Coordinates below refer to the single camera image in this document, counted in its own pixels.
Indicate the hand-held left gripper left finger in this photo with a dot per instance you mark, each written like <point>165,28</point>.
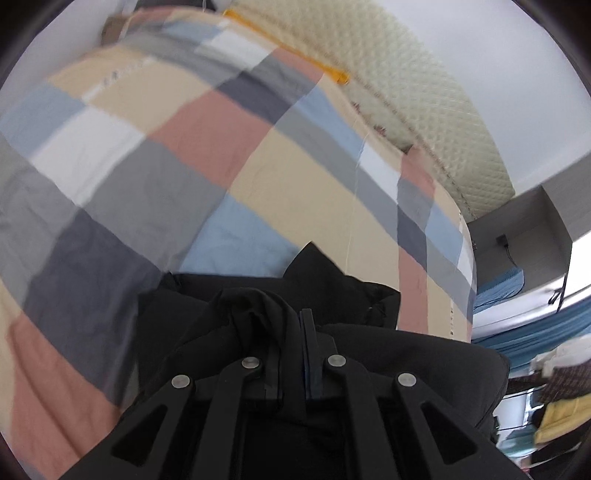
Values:
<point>272,378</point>

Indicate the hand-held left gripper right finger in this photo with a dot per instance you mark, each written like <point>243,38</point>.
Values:
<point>310,350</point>

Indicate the black puffer jacket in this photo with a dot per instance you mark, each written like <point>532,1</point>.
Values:
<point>240,318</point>

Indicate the blue ribbed cloth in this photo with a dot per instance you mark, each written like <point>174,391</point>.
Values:
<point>501,286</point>

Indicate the checkered bed sheet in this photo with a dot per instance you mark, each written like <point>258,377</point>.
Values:
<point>184,152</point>

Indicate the blue curtain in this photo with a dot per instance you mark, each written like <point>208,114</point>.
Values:
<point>545,332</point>

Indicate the flower print pillow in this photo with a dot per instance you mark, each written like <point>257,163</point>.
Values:
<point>374,122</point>

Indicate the dark plaid hanging garment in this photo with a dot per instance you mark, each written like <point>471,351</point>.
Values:
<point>570,378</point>

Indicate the yellow hanging garment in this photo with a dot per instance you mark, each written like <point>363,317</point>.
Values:
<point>565,415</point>

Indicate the grey white wardrobe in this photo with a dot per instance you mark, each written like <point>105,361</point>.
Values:
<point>545,217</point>

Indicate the cream quilted headboard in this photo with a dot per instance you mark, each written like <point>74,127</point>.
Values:
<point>415,92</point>

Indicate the cardboard box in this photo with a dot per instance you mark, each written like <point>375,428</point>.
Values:
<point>115,30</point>

